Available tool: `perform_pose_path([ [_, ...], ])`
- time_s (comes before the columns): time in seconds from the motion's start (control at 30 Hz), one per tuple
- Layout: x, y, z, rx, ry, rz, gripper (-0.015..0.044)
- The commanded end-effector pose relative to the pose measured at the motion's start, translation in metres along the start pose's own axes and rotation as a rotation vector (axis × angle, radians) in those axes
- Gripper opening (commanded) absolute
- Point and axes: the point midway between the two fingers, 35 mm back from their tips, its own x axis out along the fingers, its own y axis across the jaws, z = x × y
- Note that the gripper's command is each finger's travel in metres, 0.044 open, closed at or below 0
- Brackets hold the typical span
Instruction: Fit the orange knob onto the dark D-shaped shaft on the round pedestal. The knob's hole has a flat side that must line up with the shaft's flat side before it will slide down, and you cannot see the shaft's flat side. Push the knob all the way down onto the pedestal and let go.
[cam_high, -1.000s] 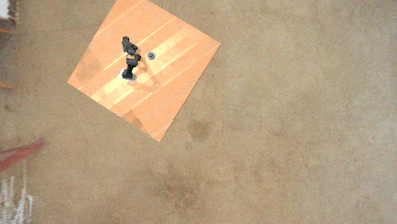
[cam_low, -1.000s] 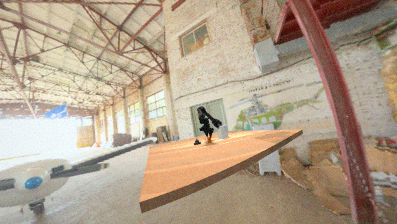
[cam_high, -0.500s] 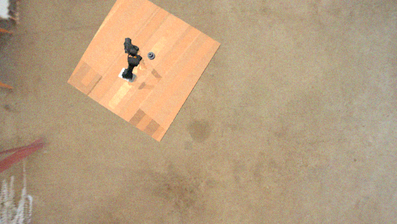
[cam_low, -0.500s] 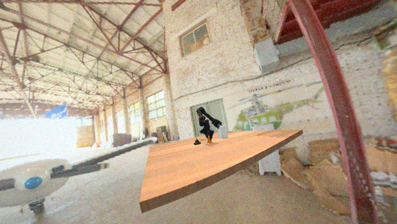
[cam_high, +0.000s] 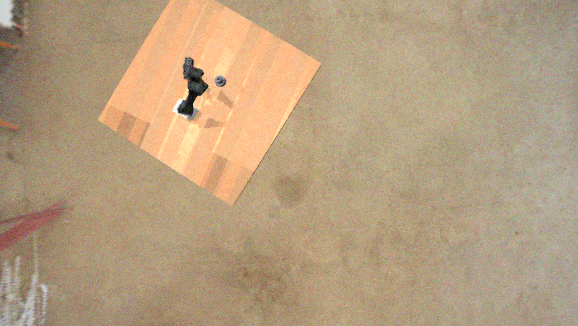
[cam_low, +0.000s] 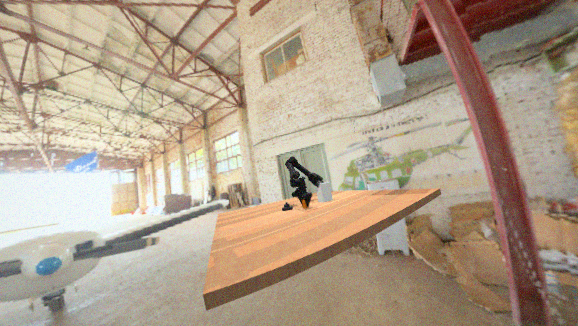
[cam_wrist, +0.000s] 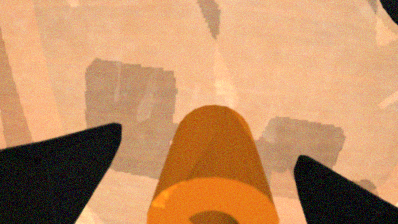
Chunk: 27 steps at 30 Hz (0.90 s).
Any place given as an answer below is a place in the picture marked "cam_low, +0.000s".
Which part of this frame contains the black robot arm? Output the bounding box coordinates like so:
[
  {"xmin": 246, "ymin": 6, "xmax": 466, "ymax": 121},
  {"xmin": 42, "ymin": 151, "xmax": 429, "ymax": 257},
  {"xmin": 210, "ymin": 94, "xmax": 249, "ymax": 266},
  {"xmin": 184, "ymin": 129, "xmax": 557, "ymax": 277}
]
[{"xmin": 285, "ymin": 156, "xmax": 324, "ymax": 198}]

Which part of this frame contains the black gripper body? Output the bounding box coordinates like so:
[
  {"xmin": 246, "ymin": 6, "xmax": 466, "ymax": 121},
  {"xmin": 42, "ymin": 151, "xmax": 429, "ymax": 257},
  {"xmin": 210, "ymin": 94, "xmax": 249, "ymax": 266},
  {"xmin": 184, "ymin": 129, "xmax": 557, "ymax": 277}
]
[{"xmin": 297, "ymin": 185, "xmax": 313, "ymax": 198}]

